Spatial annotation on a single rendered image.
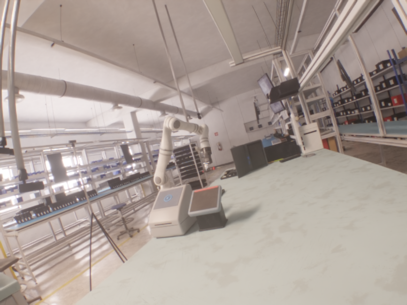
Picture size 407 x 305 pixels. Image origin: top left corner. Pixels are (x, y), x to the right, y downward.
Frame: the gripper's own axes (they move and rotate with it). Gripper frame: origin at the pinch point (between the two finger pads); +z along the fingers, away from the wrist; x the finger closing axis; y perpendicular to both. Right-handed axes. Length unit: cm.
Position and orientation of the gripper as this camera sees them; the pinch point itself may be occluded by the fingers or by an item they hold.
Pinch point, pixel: (207, 171)
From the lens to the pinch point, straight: 164.5
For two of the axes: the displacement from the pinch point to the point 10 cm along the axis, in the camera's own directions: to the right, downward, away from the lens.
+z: 1.8, 9.2, -3.4
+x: 3.2, 2.7, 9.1
